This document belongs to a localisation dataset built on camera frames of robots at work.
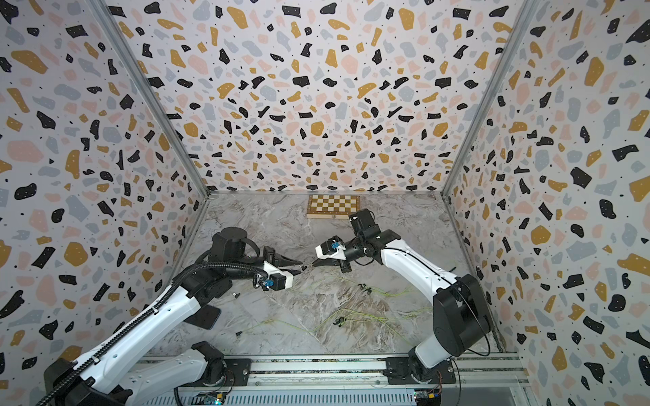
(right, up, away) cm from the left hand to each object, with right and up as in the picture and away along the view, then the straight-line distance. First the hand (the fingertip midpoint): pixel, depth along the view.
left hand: (300, 259), depth 69 cm
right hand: (+4, -2, +7) cm, 8 cm away
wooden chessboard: (+7, +16, +44) cm, 48 cm away
